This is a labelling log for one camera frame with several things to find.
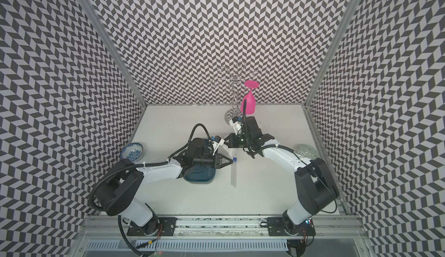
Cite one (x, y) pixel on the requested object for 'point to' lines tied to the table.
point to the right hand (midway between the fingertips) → (224, 144)
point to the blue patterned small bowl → (132, 151)
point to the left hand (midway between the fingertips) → (231, 163)
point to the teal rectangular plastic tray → (199, 174)
